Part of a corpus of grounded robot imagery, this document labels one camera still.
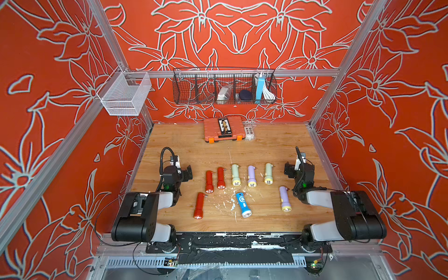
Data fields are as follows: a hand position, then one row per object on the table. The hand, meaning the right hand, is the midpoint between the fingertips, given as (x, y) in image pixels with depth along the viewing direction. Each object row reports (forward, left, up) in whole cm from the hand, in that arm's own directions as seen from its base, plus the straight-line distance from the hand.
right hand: (294, 161), depth 91 cm
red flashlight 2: (-12, +39, -5) cm, 41 cm away
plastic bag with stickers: (+24, +22, -4) cm, 32 cm away
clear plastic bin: (+27, +93, +25) cm, 100 cm away
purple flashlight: (-10, +23, -4) cm, 26 cm away
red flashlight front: (-25, +49, -4) cm, 55 cm away
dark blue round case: (+27, +27, +23) cm, 44 cm away
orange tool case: (+23, +39, +1) cm, 45 cm away
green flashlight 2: (-8, +14, -4) cm, 17 cm away
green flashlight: (-10, +31, -5) cm, 33 cm away
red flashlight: (-14, +45, -4) cm, 48 cm away
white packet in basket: (+24, +39, +24) cm, 52 cm away
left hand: (-2, +61, -2) cm, 62 cm away
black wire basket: (+38, +41, +22) cm, 60 cm away
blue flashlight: (-26, +27, -4) cm, 38 cm away
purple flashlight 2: (-22, +8, -5) cm, 24 cm away
